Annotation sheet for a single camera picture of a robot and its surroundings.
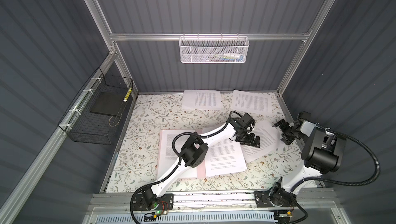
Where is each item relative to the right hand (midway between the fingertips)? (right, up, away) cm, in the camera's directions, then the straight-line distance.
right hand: (279, 131), depth 95 cm
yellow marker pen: (-89, +22, -14) cm, 93 cm away
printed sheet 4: (-11, +19, +20) cm, 30 cm away
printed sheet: (-49, +21, +20) cm, 57 cm away
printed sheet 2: (-36, -13, -11) cm, 40 cm away
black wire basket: (-101, +12, -23) cm, 104 cm away
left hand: (-18, -7, -6) cm, 20 cm away
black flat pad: (-95, +17, -20) cm, 99 cm away
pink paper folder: (-49, -21, -13) cm, 55 cm away
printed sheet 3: (-7, -6, -2) cm, 9 cm away
